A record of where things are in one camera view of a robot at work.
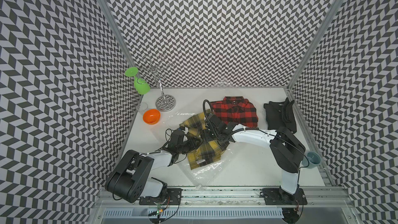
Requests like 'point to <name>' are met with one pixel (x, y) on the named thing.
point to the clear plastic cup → (141, 108)
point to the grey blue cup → (314, 159)
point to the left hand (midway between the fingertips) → (199, 143)
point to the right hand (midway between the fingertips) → (206, 137)
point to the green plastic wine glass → (140, 84)
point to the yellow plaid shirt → (208, 151)
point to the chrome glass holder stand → (164, 103)
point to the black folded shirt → (281, 114)
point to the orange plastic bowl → (151, 116)
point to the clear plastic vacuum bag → (236, 160)
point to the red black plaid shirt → (236, 109)
